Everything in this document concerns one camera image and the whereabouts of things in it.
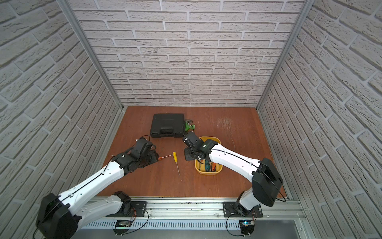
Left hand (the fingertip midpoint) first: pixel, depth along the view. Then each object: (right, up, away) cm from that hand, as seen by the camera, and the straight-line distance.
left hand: (159, 154), depth 82 cm
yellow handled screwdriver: (+8, -6, +8) cm, 13 cm away
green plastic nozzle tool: (+15, +15, +22) cm, 30 cm away
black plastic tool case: (+1, +16, +21) cm, 27 cm away
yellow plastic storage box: (+24, -9, +5) cm, 26 cm away
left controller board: (-15, -33, -11) cm, 38 cm away
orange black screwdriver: (-1, -4, +8) cm, 9 cm away
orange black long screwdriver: (+32, -8, +4) cm, 33 cm away
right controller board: (+46, -33, -12) cm, 58 cm away
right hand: (+18, 0, 0) cm, 18 cm away
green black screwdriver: (+28, -8, +3) cm, 29 cm away
